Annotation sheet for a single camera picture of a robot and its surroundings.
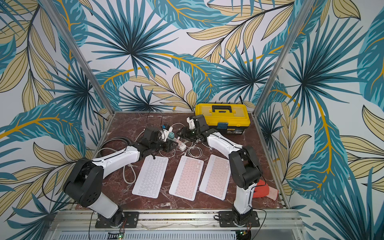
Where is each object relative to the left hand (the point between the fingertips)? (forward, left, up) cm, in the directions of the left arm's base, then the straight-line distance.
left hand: (175, 145), depth 87 cm
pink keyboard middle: (-17, -7, -12) cm, 22 cm away
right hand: (+6, -1, +2) cm, 7 cm away
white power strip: (+5, -3, -10) cm, 11 cm away
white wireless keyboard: (-14, +14, -12) cm, 24 cm away
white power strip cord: (-23, +16, +20) cm, 34 cm away
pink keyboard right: (-16, -23, -12) cm, 30 cm away
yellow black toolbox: (+19, -32, +3) cm, 38 cm away
